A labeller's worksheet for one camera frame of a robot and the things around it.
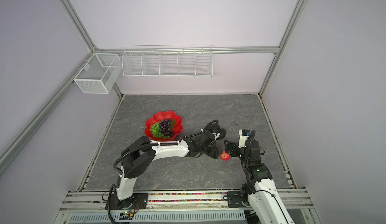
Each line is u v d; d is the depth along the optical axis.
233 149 0.71
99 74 0.98
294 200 0.75
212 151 0.79
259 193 0.53
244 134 0.69
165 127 0.95
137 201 0.74
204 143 0.70
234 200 0.74
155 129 0.94
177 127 1.01
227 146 0.74
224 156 0.85
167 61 0.98
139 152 0.54
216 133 0.79
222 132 0.96
